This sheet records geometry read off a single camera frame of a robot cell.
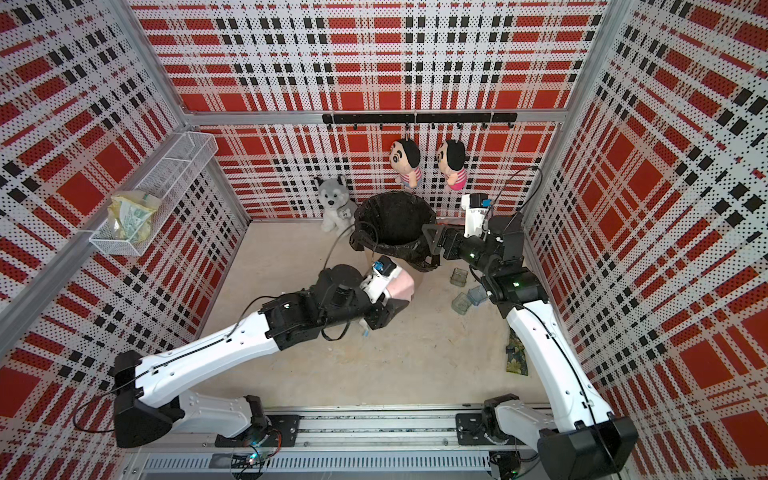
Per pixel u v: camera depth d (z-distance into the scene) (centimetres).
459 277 104
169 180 81
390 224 99
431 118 91
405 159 91
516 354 84
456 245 60
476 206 58
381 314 58
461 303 98
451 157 93
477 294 100
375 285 57
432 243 62
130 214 63
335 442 74
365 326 60
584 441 36
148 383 40
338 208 108
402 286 62
